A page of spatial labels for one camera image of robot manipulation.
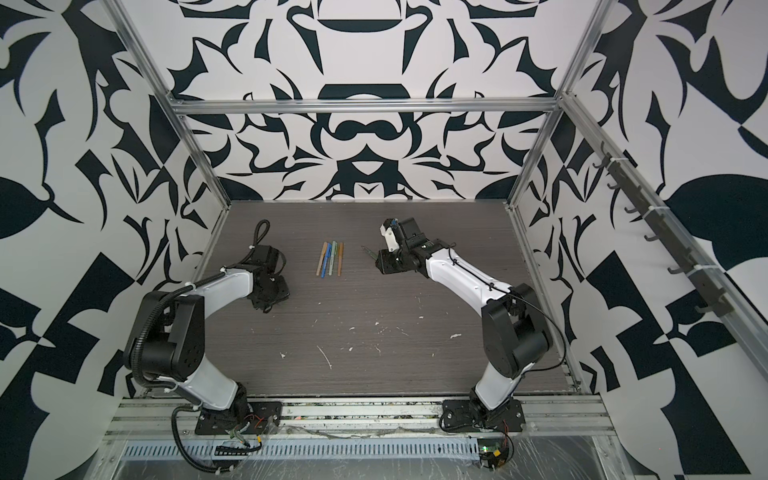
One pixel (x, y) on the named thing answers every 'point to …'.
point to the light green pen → (332, 258)
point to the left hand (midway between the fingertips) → (280, 291)
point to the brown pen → (340, 256)
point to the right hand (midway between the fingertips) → (380, 260)
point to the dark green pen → (372, 254)
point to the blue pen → (326, 259)
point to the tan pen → (324, 249)
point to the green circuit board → (492, 451)
